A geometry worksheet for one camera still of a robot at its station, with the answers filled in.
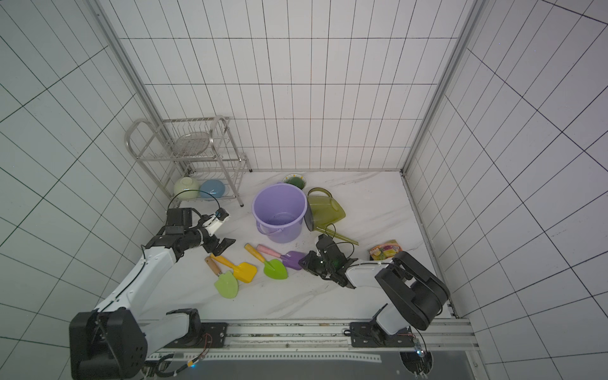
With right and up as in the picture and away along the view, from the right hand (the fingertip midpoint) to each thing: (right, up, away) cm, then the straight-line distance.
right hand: (292, 265), depth 86 cm
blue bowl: (-37, +30, +19) cm, 51 cm away
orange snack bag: (+36, +5, +3) cm, 37 cm away
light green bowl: (-46, +30, +15) cm, 57 cm away
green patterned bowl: (0, +33, +24) cm, 41 cm away
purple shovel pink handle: (-1, +2, +3) cm, 3 cm away
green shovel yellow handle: (-7, -2, +1) cm, 7 cm away
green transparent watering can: (+12, +19, +15) cm, 27 cm away
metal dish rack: (-47, +42, +18) cm, 66 cm away
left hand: (-26, +12, -2) cm, 28 cm away
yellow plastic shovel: (-18, -3, 0) cm, 18 cm away
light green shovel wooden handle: (-24, -6, -3) cm, 24 cm away
